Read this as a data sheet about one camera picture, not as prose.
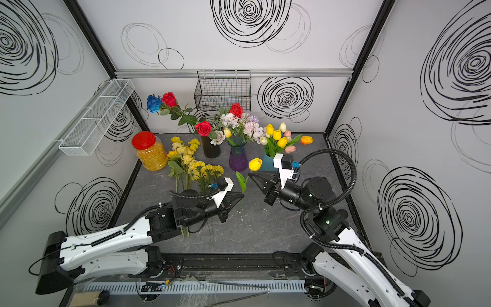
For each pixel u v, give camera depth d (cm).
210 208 56
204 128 69
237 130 87
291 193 50
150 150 93
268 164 48
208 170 96
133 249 48
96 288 69
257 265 75
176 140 109
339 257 47
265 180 51
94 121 71
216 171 100
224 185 53
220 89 96
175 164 99
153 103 71
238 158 94
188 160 100
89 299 64
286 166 47
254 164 51
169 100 72
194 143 112
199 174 94
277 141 76
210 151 110
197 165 94
